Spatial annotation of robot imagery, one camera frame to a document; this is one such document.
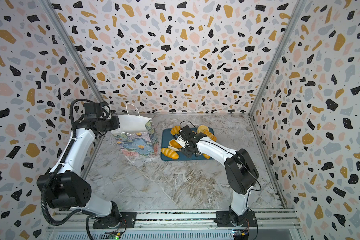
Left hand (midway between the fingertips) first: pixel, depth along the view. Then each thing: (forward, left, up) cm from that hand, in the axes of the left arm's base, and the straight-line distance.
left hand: (118, 119), depth 81 cm
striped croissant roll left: (-8, -27, -23) cm, 37 cm away
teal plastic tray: (+9, -22, -28) cm, 37 cm away
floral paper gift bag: (-9, -11, -4) cm, 14 cm away
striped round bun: (+10, -30, -23) cm, 39 cm away
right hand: (-7, -37, -17) cm, 41 cm away
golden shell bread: (-2, -29, -22) cm, 36 cm away
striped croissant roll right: (-11, -50, -24) cm, 57 cm away
